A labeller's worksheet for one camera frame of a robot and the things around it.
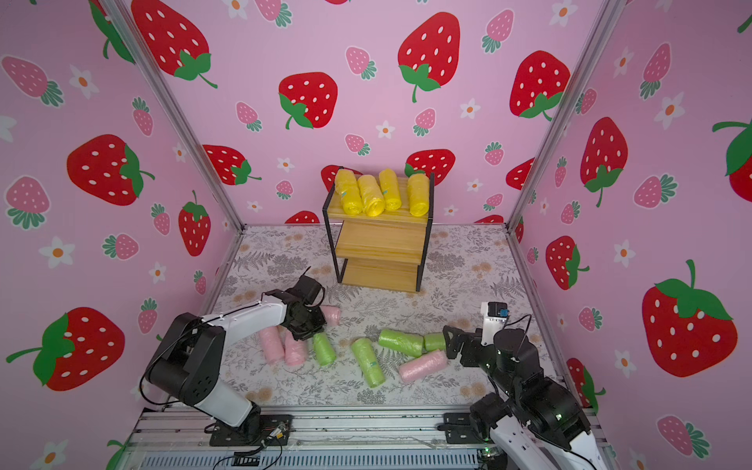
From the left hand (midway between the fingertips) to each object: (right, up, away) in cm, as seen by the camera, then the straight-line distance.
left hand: (326, 328), depth 92 cm
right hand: (+38, +6, -24) cm, 45 cm away
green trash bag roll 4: (+33, -2, -6) cm, 34 cm away
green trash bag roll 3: (+24, -3, -7) cm, 25 cm away
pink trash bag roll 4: (+30, -8, -10) cm, 33 cm away
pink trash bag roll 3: (-15, -4, -6) cm, 16 cm away
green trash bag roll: (+1, -5, -8) cm, 9 cm away
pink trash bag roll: (+2, +5, -1) cm, 5 cm away
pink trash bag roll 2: (-9, -4, -8) cm, 13 cm away
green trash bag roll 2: (+14, -7, -10) cm, 19 cm away
